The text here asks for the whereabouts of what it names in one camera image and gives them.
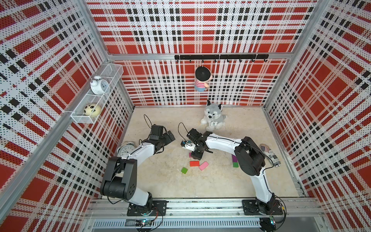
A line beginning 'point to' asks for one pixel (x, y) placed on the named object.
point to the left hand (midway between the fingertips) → (170, 138)
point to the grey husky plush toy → (213, 119)
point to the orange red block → (194, 163)
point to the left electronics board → (147, 223)
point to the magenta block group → (190, 154)
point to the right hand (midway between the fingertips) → (199, 151)
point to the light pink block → (203, 165)
